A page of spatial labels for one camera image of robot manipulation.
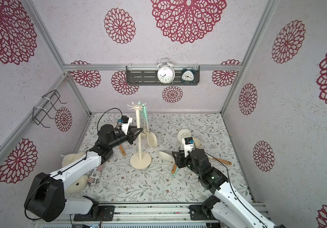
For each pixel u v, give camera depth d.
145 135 0.88
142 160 0.92
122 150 0.97
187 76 0.90
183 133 1.05
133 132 0.72
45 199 0.41
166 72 0.88
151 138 0.90
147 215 0.73
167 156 0.87
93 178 0.82
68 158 0.84
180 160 0.64
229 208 0.48
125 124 0.67
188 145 0.64
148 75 0.92
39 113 0.73
